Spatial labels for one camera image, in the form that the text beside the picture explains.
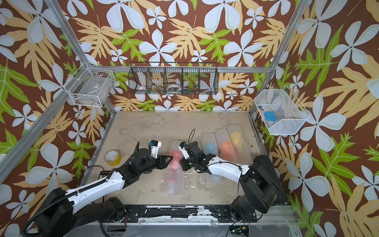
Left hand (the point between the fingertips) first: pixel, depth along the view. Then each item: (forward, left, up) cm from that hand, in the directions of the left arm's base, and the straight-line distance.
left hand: (171, 155), depth 80 cm
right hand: (0, -4, -7) cm, 8 cm away
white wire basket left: (+34, +49, +20) cm, 63 cm away
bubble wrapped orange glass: (+7, -33, -7) cm, 34 cm away
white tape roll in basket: (+45, +1, +14) cm, 47 cm away
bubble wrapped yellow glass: (+10, -42, -6) cm, 43 cm away
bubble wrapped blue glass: (+10, -22, -5) cm, 25 cm away
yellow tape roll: (+6, +40, -14) cm, 43 cm away
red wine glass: (-3, -2, -6) cm, 7 cm away
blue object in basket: (+19, -56, +12) cm, 60 cm away
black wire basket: (+49, -10, +17) cm, 53 cm away
